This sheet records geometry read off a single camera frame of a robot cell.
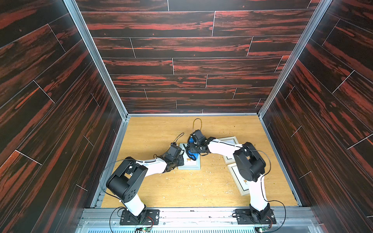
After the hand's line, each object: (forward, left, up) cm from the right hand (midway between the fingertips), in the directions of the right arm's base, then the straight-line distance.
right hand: (195, 146), depth 101 cm
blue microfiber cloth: (-10, +2, +5) cm, 11 cm away
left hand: (-11, +8, -1) cm, 13 cm away
